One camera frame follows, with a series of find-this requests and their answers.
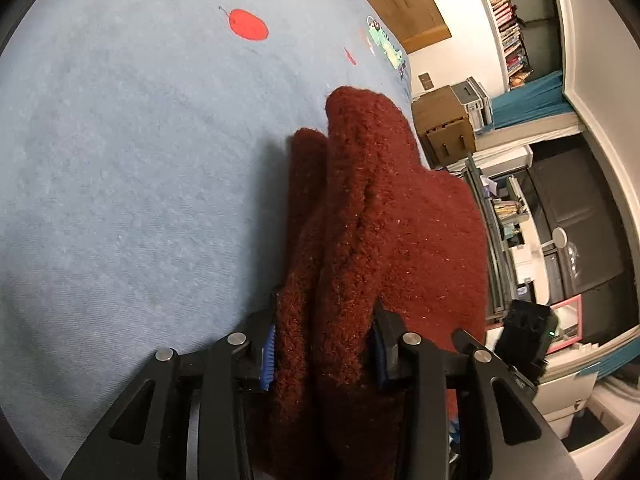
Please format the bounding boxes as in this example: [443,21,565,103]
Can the dark red knitted sweater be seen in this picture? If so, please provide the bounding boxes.
[265,87,488,479]

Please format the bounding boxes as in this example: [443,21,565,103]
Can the grey desk with shelf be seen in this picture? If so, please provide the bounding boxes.
[461,156,536,325]

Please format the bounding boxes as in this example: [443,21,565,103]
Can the wooden nightstand drawers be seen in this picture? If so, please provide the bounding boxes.
[411,86,476,168]

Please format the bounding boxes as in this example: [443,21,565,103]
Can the teal curtain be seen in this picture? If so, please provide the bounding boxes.
[491,70,574,129]

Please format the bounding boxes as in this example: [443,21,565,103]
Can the blue cartoon print bedsheet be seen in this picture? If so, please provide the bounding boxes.
[1,0,410,479]

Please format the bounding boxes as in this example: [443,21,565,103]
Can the bookshelf with books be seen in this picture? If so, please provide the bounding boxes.
[488,0,533,90]

